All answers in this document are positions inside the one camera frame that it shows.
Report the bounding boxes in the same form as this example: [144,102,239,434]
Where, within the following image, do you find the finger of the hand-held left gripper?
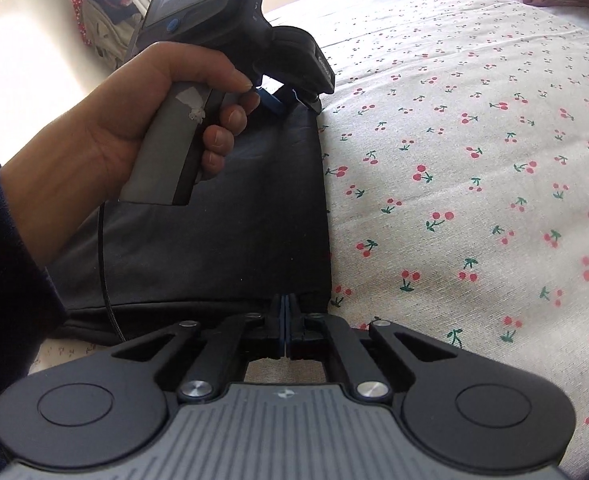
[256,85,283,117]
[288,85,323,117]

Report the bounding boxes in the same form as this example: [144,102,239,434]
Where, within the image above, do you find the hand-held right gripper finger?
[112,294,288,403]
[285,294,456,402]

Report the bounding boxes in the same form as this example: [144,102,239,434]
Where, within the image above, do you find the black pants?
[49,102,334,347]

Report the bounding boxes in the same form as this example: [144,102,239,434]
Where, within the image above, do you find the person's left hand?
[0,40,262,267]

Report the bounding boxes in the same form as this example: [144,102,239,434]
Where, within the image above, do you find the hanging clothes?
[67,0,141,63]

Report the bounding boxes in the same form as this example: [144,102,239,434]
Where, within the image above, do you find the cherry print bedsheet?
[39,0,589,480]

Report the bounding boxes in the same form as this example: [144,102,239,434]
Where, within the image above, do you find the black cable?
[96,202,126,337]

